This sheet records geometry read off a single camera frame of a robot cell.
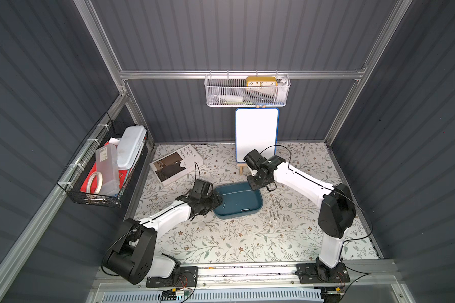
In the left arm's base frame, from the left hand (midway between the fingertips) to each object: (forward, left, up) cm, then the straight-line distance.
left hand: (219, 202), depth 88 cm
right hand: (+8, -19, +6) cm, 21 cm away
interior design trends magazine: (+25, +26, -2) cm, 36 cm away
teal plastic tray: (+3, -9, -4) cm, 11 cm away
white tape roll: (-7, +38, +28) cm, 48 cm away
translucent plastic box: (+2, +41, +27) cm, 49 cm away
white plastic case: (+10, +34, +28) cm, 45 cm away
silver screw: (-1, -12, -5) cm, 13 cm away
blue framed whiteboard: (+29, -18, +21) cm, 40 cm away
